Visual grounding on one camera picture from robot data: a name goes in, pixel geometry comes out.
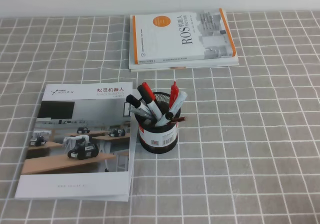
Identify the dark red pencil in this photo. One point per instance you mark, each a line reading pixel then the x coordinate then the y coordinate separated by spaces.
pixel 180 119

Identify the black mesh pen holder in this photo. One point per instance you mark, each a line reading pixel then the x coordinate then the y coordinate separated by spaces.
pixel 157 139

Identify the grey pen low left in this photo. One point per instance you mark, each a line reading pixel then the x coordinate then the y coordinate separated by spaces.
pixel 141 113

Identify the red ballpoint pen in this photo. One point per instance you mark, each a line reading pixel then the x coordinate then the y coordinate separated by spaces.
pixel 173 94

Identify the red cap marker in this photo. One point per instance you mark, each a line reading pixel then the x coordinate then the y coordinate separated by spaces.
pixel 146 86

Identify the black cap marker front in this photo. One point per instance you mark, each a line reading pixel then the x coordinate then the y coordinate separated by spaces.
pixel 165 119

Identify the white grey marker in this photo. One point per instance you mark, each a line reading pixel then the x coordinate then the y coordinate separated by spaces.
pixel 178 102

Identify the black cap marker upright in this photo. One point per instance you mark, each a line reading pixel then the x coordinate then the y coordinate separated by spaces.
pixel 150 102

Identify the black cap marker left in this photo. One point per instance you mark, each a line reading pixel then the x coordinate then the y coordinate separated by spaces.
pixel 138 104

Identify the white book under ROS book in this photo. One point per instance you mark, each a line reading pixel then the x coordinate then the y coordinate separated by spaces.
pixel 187 64

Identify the white orange ROS book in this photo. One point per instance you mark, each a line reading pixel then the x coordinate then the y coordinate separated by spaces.
pixel 175 36

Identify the AgileX robot brochure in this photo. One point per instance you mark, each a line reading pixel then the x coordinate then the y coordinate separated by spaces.
pixel 81 146

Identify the grey grid tablecloth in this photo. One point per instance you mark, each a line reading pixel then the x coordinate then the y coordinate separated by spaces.
pixel 248 151

